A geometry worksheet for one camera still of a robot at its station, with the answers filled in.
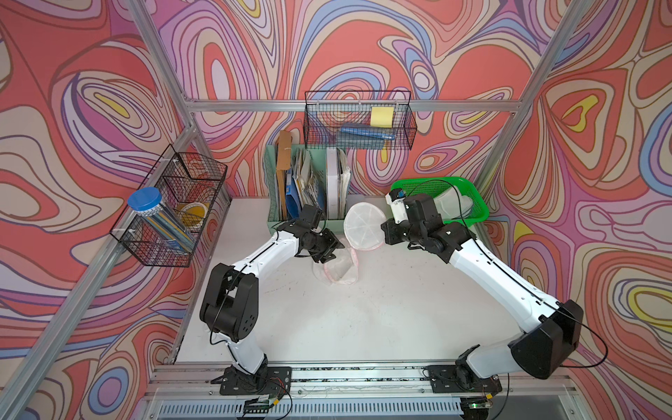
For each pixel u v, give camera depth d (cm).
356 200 119
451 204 106
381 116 88
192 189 78
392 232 68
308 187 93
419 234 57
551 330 39
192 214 70
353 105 88
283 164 84
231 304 47
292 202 95
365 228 82
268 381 73
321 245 78
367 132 88
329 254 81
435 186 110
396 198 67
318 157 107
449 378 72
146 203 57
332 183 94
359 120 97
